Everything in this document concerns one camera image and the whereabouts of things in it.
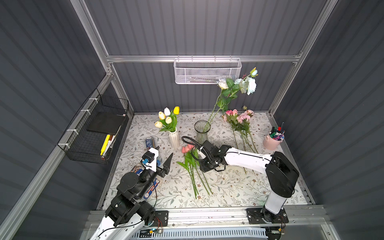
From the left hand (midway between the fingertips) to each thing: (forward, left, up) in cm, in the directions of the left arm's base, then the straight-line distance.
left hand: (164, 152), depth 62 cm
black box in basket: (+20, +33, -3) cm, 39 cm away
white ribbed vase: (+21, 0, -20) cm, 29 cm away
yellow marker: (+8, +30, -5) cm, 31 cm away
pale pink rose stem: (+38, -48, -28) cm, 67 cm away
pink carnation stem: (+50, -55, -27) cm, 79 cm away
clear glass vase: (+25, -17, -14) cm, 33 cm away
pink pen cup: (+21, -62, -20) cm, 69 cm away
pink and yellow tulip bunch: (+21, +1, -2) cm, 21 cm away
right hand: (+5, -17, -26) cm, 32 cm away
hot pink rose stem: (+42, -40, -25) cm, 64 cm away
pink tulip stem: (+8, -7, -31) cm, 33 cm away
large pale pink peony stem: (+35, -47, -29) cm, 65 cm away
